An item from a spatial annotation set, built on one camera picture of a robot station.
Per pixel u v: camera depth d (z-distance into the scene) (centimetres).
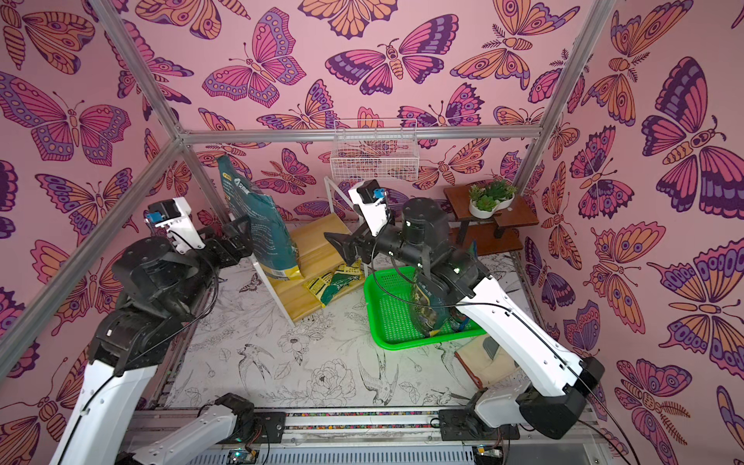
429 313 76
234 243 51
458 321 87
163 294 39
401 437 73
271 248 65
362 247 50
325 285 94
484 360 83
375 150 95
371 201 46
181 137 92
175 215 46
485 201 87
